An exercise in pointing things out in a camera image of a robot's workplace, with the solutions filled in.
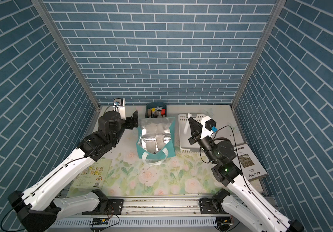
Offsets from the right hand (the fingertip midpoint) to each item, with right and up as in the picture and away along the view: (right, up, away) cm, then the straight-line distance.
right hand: (192, 119), depth 61 cm
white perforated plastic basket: (-2, -6, +9) cm, 12 cm away
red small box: (-16, +6, +52) cm, 55 cm away
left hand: (-27, +4, +8) cm, 29 cm away
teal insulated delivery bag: (-20, -15, +36) cm, 44 cm away
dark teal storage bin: (-24, +12, +58) cm, 64 cm away
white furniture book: (+37, -27, +23) cm, 51 cm away
